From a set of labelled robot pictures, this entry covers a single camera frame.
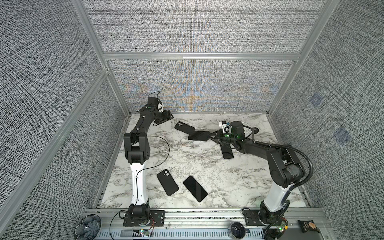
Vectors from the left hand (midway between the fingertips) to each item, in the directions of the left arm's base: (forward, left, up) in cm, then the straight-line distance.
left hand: (169, 118), depth 103 cm
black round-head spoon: (-8, -60, -7) cm, 61 cm away
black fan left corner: (-60, +36, -8) cm, 71 cm away
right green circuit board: (-65, -54, -7) cm, 85 cm away
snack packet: (-65, -66, -8) cm, 93 cm away
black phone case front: (-40, +1, -11) cm, 42 cm away
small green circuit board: (-64, +10, -11) cm, 65 cm away
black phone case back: (0, -10, -11) cm, 15 cm away
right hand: (-19, -24, +3) cm, 30 cm away
